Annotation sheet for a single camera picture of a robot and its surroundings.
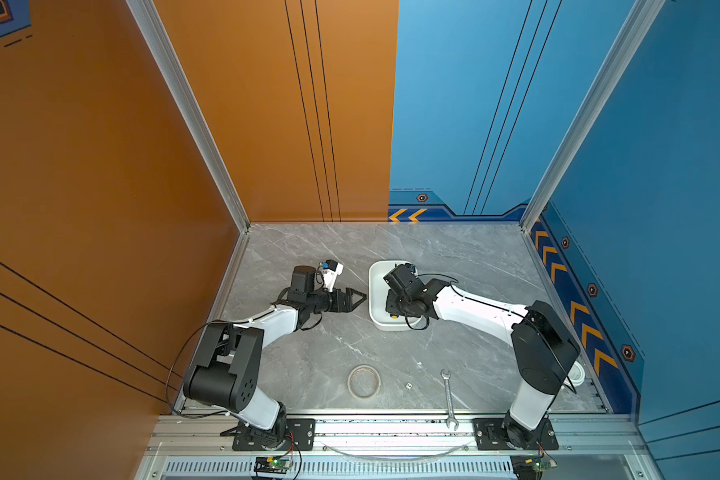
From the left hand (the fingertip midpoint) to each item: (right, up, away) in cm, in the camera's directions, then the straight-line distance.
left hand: (356, 295), depth 89 cm
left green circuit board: (-19, -38, -18) cm, 46 cm away
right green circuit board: (+41, -37, -19) cm, 59 cm away
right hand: (+9, -3, +1) cm, 10 cm away
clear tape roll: (+2, -23, -7) cm, 24 cm away
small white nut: (+15, -23, -8) cm, 29 cm away
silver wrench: (+25, -30, -12) cm, 41 cm away
